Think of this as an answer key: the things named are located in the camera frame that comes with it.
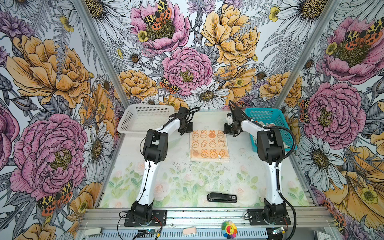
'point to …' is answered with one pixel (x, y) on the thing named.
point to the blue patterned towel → (269, 125)
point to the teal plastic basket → (270, 116)
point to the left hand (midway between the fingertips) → (190, 133)
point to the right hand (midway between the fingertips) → (224, 134)
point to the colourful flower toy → (229, 230)
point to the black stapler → (214, 197)
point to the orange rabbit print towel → (209, 146)
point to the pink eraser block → (190, 230)
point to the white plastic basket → (139, 118)
